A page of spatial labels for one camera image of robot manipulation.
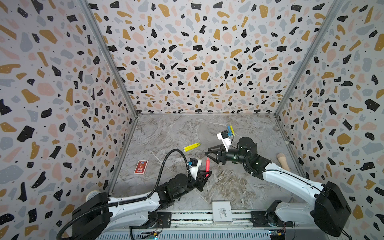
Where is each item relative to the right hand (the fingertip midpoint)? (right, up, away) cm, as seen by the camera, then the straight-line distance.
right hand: (206, 150), depth 70 cm
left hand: (+3, -10, +2) cm, 11 cm away
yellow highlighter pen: (+21, +10, +43) cm, 49 cm away
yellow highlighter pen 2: (-11, -2, +32) cm, 34 cm away
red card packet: (-39, -13, +20) cm, 46 cm away
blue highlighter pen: (+19, +7, +43) cm, 48 cm away
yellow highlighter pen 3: (-9, -3, +31) cm, 32 cm away
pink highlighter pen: (+1, -8, +2) cm, 8 cm away
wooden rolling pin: (+49, -10, +23) cm, 55 cm away
